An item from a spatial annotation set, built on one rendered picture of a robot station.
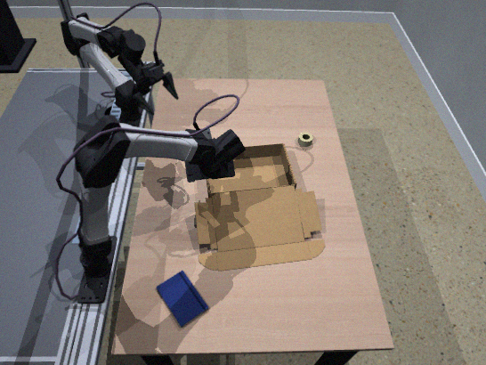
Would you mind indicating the grey metal frame post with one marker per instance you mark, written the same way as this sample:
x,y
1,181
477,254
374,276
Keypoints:
x,y
66,12

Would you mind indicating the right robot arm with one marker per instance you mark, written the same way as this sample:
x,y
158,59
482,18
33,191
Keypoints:
x,y
101,170

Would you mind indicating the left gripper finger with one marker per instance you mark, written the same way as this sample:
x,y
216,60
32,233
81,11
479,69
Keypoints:
x,y
139,101
169,79

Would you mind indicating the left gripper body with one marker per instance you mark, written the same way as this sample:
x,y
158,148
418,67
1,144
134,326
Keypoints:
x,y
139,78

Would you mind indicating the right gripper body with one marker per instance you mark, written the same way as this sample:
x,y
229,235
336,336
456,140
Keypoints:
x,y
225,170

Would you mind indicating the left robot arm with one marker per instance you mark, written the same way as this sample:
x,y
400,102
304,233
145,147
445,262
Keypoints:
x,y
86,45

